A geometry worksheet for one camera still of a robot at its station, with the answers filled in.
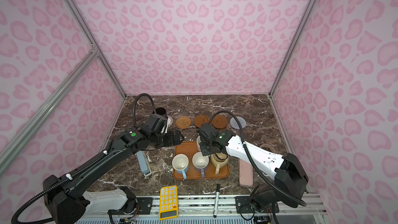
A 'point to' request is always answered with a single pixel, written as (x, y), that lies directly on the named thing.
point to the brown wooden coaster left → (199, 120)
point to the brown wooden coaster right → (219, 122)
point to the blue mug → (180, 163)
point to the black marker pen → (218, 188)
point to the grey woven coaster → (234, 124)
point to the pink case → (245, 173)
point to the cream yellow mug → (219, 159)
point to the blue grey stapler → (144, 163)
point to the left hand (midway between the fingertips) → (179, 137)
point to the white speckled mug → (198, 140)
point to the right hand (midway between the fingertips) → (205, 148)
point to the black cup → (160, 110)
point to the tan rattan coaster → (183, 122)
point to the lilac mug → (200, 162)
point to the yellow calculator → (168, 202)
